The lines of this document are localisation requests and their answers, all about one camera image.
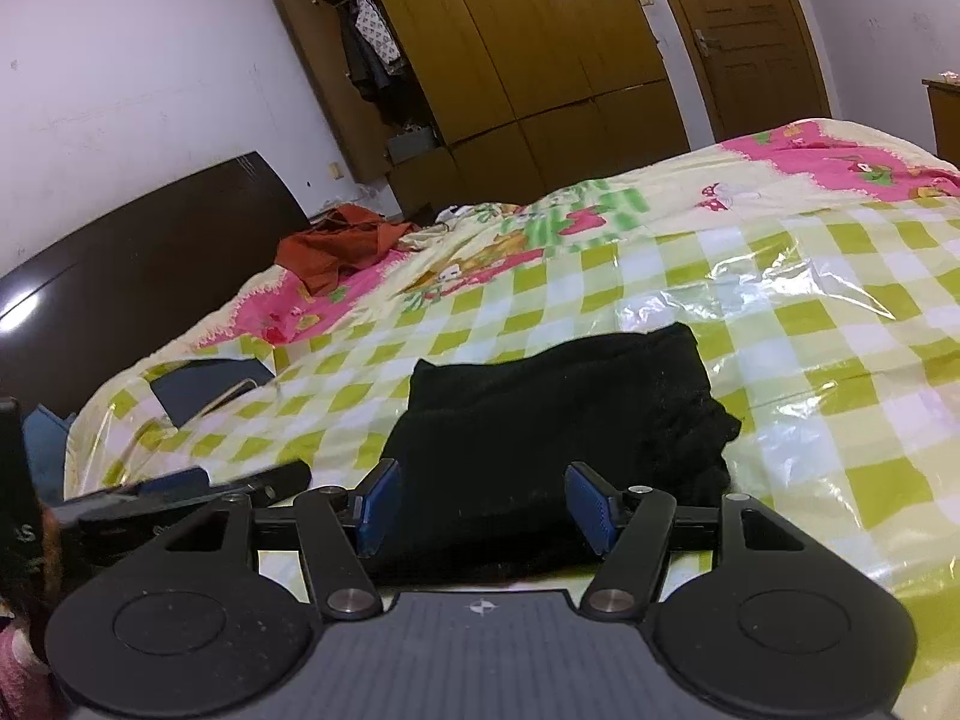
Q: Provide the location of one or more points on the dark brown headboard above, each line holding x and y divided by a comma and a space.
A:
120, 277

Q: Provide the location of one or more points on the black pants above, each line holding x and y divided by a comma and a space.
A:
555, 427

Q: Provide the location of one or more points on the wooden nightstand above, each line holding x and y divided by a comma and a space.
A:
943, 116

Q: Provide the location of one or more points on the wooden door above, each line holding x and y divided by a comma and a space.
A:
750, 37

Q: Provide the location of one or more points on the green checkered printed blanket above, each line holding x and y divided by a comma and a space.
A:
787, 277

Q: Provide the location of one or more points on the grey box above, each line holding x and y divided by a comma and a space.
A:
411, 144

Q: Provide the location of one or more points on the hanging clothes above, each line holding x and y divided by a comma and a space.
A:
371, 45

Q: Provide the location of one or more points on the wooden wardrobe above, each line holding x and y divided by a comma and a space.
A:
540, 37

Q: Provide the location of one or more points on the red cloth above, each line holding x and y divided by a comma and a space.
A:
337, 247

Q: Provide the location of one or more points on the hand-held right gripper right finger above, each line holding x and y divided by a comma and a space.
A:
591, 506

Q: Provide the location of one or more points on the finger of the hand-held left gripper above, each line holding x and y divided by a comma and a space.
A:
174, 481
270, 478

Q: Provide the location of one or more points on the dark blue notebook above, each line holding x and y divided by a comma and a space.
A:
202, 390

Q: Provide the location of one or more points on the person's pink clothing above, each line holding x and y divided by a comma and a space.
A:
19, 660

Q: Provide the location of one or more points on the cream cloth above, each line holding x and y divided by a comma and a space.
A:
465, 221

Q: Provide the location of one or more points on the dark blue cloth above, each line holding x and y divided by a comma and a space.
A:
49, 450

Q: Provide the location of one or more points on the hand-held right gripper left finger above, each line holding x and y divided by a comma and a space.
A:
379, 506

